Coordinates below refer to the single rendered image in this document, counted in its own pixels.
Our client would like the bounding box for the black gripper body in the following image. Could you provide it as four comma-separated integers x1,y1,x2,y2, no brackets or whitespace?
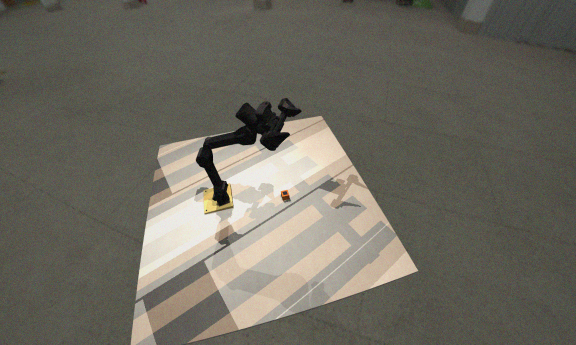
259,98,296,151

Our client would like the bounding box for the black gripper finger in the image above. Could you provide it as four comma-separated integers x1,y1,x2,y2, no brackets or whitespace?
265,131,290,148
282,100,302,117

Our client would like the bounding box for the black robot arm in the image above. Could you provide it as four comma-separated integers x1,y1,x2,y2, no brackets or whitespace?
196,101,276,207

